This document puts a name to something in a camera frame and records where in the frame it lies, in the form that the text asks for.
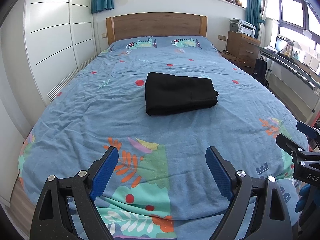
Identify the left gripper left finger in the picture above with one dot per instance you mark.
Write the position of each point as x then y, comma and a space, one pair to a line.
52, 217

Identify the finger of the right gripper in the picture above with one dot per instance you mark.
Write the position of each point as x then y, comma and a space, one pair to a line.
295, 151
309, 131

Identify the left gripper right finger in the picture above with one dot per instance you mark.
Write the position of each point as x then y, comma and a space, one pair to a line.
270, 218

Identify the black pants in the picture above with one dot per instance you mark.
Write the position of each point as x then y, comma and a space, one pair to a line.
167, 94

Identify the blue gloved right hand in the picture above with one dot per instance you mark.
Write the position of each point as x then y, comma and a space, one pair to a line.
304, 194

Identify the glass top desk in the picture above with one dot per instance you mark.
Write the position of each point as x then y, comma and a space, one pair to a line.
296, 70

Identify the black bag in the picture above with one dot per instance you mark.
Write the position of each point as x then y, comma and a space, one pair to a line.
260, 71

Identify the wooden nightstand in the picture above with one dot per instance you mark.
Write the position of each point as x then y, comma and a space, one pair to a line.
229, 57

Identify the white round lamp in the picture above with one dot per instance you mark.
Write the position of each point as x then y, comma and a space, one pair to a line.
307, 33

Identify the wooden dresser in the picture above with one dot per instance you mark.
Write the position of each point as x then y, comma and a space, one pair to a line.
244, 48

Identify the blue patterned bed sheet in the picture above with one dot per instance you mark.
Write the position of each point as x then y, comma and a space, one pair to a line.
161, 187

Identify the white printer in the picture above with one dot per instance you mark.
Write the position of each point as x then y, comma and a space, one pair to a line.
241, 26

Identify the teal right curtain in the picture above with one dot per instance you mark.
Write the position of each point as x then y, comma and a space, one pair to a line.
254, 12

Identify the wooden headboard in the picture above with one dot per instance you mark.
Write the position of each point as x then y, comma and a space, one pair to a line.
160, 24

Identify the white wardrobe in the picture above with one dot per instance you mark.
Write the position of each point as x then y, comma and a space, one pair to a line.
59, 42

